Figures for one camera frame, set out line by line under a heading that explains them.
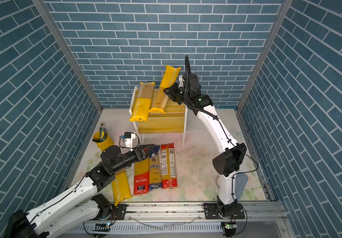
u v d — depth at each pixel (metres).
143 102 0.75
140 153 0.64
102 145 0.89
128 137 0.66
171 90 0.65
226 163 0.57
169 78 0.78
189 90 0.57
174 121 0.91
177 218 0.74
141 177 0.83
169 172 0.85
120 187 0.79
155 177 0.83
